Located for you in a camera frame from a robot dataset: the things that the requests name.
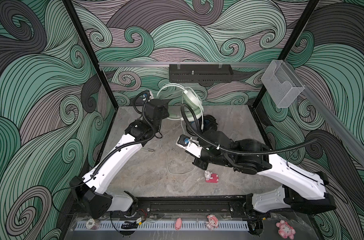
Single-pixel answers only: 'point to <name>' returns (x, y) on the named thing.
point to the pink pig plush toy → (285, 230)
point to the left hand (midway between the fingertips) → (161, 103)
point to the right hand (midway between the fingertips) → (187, 150)
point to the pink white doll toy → (212, 222)
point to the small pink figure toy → (178, 223)
